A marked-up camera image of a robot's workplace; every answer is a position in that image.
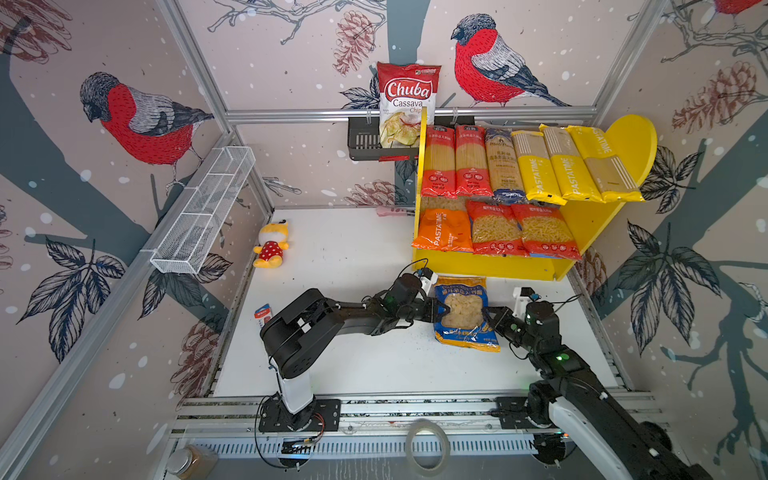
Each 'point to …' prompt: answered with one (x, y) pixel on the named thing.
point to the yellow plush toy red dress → (273, 240)
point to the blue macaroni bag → (464, 324)
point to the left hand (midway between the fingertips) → (450, 312)
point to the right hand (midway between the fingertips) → (479, 313)
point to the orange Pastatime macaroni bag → (444, 225)
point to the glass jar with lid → (192, 463)
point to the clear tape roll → (427, 425)
